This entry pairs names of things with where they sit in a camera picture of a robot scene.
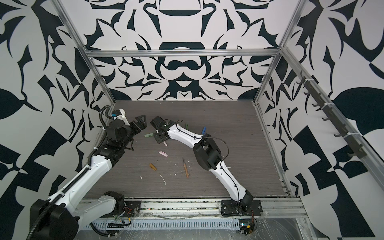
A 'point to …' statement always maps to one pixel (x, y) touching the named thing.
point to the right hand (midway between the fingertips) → (160, 135)
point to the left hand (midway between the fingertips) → (139, 115)
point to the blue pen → (204, 130)
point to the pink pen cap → (163, 153)
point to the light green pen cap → (149, 135)
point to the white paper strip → (161, 176)
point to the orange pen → (185, 166)
